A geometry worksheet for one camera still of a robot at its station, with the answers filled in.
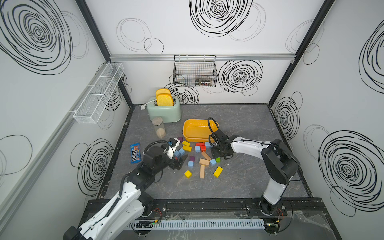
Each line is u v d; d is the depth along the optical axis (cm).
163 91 98
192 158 91
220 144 74
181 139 99
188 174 83
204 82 87
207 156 91
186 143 97
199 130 106
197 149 94
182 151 92
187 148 94
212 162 87
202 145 96
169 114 105
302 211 73
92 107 73
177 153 91
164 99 96
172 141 64
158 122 91
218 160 88
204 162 87
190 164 87
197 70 124
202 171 85
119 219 54
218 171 85
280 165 48
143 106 101
